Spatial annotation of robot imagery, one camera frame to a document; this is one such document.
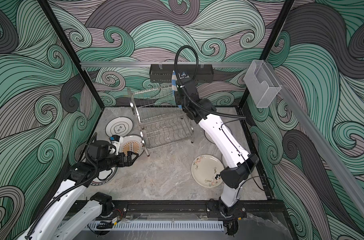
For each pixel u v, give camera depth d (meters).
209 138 1.00
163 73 0.94
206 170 0.85
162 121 1.07
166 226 0.76
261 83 0.79
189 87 0.49
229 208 0.61
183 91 0.47
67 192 0.45
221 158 0.90
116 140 0.65
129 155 0.66
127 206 0.74
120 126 1.07
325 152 0.51
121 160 0.63
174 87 0.84
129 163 0.64
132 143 0.98
